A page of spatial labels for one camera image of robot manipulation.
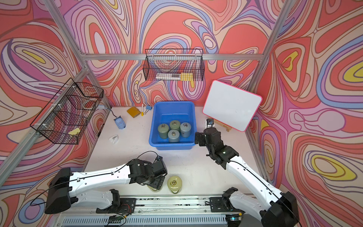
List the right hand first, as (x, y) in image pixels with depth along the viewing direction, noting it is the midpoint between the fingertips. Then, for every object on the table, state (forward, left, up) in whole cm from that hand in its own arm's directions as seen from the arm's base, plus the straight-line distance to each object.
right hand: (205, 136), depth 80 cm
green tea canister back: (+16, +18, -9) cm, 25 cm away
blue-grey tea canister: (+7, +19, -9) cm, 22 cm away
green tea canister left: (+13, +26, -10) cm, 31 cm away
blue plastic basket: (+34, +27, -15) cm, 46 cm away
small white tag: (+10, +61, -16) cm, 64 cm away
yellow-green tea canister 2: (-24, +29, -17) cm, 41 cm away
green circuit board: (-36, +49, -19) cm, 63 cm away
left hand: (-21, +26, -12) cm, 36 cm away
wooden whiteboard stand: (+16, -21, -15) cm, 30 cm away
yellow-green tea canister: (-23, +18, -9) cm, 30 cm away
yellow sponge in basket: (-1, +68, +10) cm, 69 cm away
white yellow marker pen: (+37, +46, -15) cm, 61 cm away
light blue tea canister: (+13, +10, -10) cm, 20 cm away
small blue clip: (+42, +41, -17) cm, 61 cm away
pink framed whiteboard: (+19, -21, +3) cm, 29 cm away
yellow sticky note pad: (+37, +53, -16) cm, 66 cm away
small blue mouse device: (+21, +58, -11) cm, 63 cm away
